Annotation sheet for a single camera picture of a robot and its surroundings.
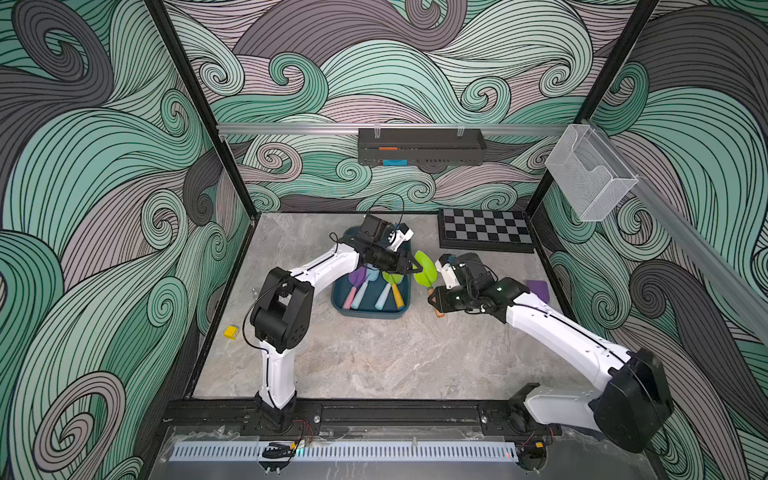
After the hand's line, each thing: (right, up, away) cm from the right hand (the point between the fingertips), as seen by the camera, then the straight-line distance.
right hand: (436, 298), depth 82 cm
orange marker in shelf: (-13, +46, +13) cm, 50 cm away
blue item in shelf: (-11, +40, +9) cm, 43 cm away
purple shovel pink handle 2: (+40, 0, +19) cm, 44 cm away
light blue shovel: (-19, +4, +18) cm, 26 cm away
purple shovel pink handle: (-24, +3, +18) cm, 31 cm away
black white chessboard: (+33, +20, +29) cm, 48 cm away
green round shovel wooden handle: (-11, +3, +17) cm, 20 cm away
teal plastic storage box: (-20, -5, +11) cm, 24 cm away
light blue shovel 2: (-15, -2, +11) cm, 19 cm away
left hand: (-5, +9, +3) cm, 11 cm away
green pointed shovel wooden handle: (-2, +6, +2) cm, 7 cm away
